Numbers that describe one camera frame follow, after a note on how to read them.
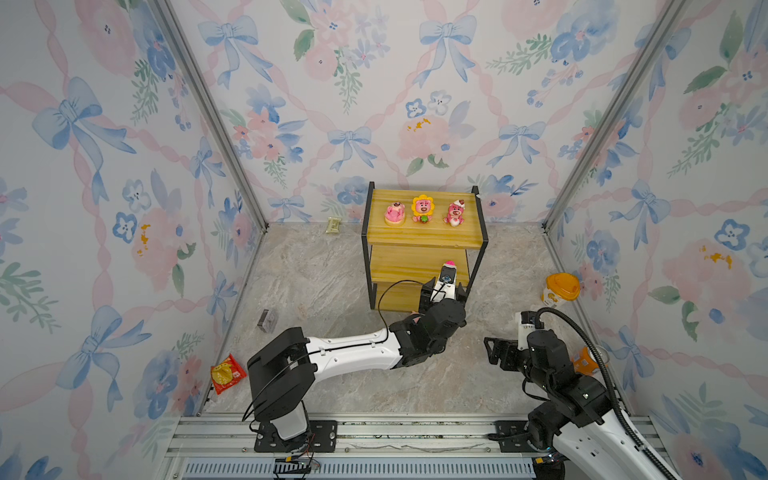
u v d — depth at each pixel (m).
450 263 0.85
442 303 0.56
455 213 0.70
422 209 0.72
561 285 0.90
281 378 0.43
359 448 0.73
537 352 0.60
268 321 0.90
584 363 0.77
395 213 0.72
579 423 0.53
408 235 0.72
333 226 1.18
